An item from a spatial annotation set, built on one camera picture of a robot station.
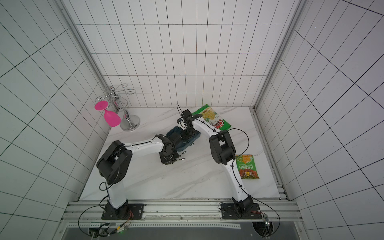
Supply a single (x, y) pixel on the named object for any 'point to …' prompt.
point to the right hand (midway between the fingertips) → (181, 137)
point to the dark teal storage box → (175, 136)
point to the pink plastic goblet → (112, 119)
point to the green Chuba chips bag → (212, 118)
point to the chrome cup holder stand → (128, 123)
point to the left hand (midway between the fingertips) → (171, 163)
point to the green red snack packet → (247, 167)
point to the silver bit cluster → (182, 159)
